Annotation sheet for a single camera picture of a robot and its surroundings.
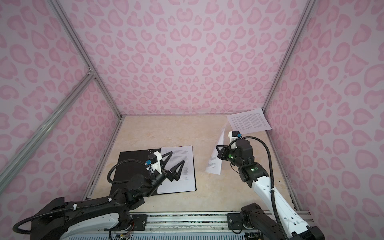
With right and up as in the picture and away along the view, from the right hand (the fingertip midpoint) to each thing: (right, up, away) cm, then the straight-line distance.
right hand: (216, 146), depth 75 cm
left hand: (-18, -3, -8) cm, 20 cm away
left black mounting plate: (-38, -37, -2) cm, 53 cm away
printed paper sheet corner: (+30, +14, +42) cm, 53 cm away
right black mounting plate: (+9, -37, -2) cm, 38 cm away
